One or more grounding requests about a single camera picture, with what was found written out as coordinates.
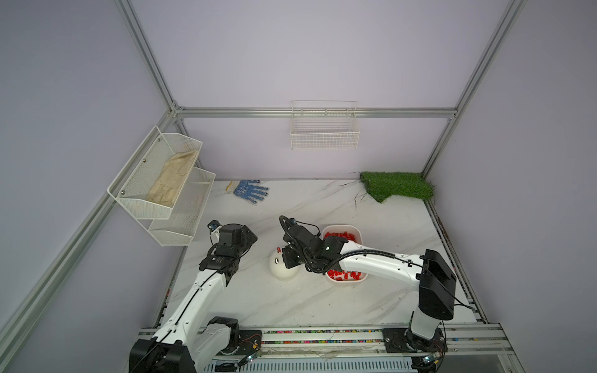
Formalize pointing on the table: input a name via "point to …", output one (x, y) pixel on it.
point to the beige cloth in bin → (169, 178)
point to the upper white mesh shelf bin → (150, 183)
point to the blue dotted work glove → (243, 189)
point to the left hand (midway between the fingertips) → (241, 240)
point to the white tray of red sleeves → (351, 233)
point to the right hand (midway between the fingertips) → (286, 256)
